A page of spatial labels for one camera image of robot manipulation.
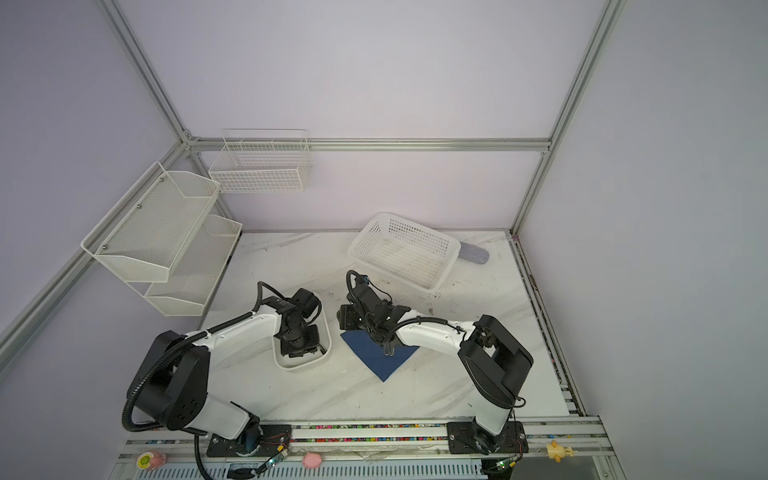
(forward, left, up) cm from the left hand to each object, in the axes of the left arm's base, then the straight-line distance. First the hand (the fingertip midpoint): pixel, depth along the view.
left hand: (310, 351), depth 86 cm
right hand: (+8, -9, +8) cm, 14 cm away
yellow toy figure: (-25, -62, +3) cm, 67 cm away
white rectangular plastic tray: (-4, -2, +4) cm, 6 cm away
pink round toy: (-26, -5, -2) cm, 27 cm away
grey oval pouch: (+39, -55, 0) cm, 67 cm away
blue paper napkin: (+1, -18, -3) cm, 18 cm away
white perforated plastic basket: (+43, -29, -2) cm, 51 cm away
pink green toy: (-26, +31, +1) cm, 41 cm away
